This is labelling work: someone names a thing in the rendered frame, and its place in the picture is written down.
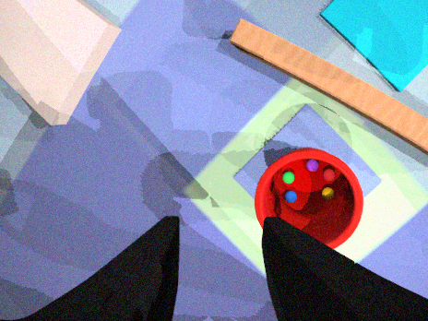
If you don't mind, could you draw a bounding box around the yellow marble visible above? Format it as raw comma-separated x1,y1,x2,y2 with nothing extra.
321,187,333,200

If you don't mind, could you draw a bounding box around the green marble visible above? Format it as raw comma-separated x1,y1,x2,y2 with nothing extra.
281,172,295,183

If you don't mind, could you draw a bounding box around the blue marble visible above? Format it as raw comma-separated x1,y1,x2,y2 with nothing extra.
285,190,298,202

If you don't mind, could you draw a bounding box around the purple marble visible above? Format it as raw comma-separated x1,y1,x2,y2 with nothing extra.
306,160,318,172

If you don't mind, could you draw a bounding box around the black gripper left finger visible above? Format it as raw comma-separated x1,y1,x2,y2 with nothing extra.
0,216,180,321

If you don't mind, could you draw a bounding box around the orange flat bar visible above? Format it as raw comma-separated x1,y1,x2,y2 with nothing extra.
229,19,428,154

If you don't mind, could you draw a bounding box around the red marble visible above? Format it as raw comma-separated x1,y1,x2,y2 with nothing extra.
322,169,335,182

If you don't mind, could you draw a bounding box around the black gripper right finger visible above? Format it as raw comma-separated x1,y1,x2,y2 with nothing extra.
261,217,428,321

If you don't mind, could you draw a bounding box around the pale pink flat block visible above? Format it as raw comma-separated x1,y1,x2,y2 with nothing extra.
0,0,122,126

